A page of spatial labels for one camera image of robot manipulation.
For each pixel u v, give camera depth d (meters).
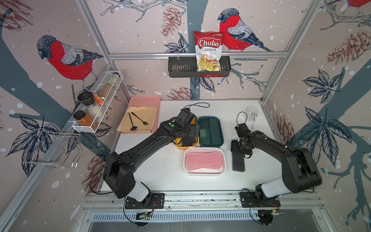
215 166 0.83
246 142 0.67
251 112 1.08
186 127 0.66
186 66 1.07
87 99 0.62
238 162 0.85
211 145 0.90
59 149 0.56
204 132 0.97
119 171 0.41
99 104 0.71
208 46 0.82
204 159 0.88
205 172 0.80
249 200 0.73
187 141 0.91
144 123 1.07
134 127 1.03
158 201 0.73
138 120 1.07
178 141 0.97
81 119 0.60
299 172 0.44
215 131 0.96
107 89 0.79
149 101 1.21
